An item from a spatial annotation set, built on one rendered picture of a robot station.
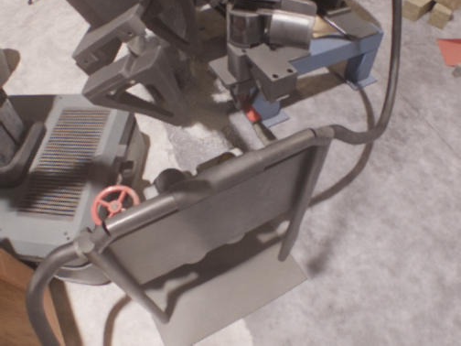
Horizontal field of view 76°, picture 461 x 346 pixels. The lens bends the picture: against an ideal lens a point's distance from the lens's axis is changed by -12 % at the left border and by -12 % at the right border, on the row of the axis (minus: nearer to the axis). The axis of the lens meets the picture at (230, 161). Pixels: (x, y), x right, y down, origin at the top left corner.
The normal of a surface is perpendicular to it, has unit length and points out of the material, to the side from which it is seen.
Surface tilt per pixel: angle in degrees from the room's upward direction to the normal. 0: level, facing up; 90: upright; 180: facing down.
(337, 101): 0
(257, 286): 0
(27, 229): 0
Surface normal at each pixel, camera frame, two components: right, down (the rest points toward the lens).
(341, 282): 0.00, -0.58
